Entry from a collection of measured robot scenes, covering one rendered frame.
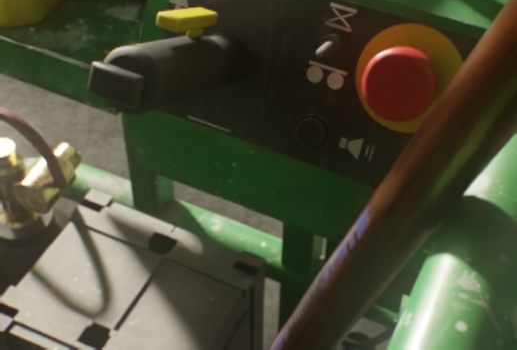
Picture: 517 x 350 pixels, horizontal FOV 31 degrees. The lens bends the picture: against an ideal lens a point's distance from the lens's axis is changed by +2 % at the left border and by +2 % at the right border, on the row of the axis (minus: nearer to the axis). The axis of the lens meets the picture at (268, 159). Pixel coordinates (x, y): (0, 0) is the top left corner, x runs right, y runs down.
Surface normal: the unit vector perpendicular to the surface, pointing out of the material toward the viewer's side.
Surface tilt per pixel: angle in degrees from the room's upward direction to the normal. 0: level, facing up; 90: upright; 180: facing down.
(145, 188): 90
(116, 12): 0
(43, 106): 0
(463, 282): 9
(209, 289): 0
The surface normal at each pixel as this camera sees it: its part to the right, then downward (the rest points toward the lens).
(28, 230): 0.15, -0.48
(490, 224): -0.12, -0.72
